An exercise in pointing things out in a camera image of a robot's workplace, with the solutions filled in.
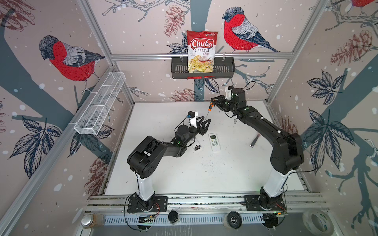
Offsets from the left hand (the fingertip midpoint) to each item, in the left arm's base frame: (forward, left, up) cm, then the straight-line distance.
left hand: (208, 119), depth 82 cm
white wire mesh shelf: (-7, +59, +7) cm, 60 cm away
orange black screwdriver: (+7, -1, +1) cm, 7 cm away
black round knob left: (-44, +18, -12) cm, 49 cm away
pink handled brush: (-4, -31, -21) cm, 38 cm away
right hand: (+10, -1, +3) cm, 11 cm away
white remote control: (-4, -6, -20) cm, 21 cm away
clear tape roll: (-46, -52, -23) cm, 73 cm away
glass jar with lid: (-45, +53, -12) cm, 71 cm away
